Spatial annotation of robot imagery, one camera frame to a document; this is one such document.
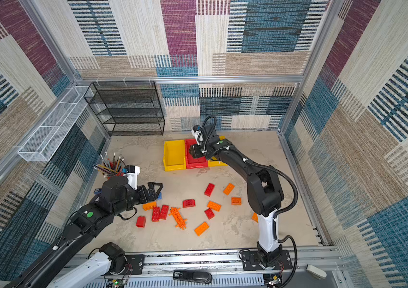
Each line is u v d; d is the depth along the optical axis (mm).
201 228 822
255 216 843
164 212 854
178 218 849
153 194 642
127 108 1083
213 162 1010
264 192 511
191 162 998
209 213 851
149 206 857
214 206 892
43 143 715
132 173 650
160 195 708
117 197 536
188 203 895
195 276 662
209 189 922
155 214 846
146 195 631
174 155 1091
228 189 940
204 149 708
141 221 834
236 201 897
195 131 828
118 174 907
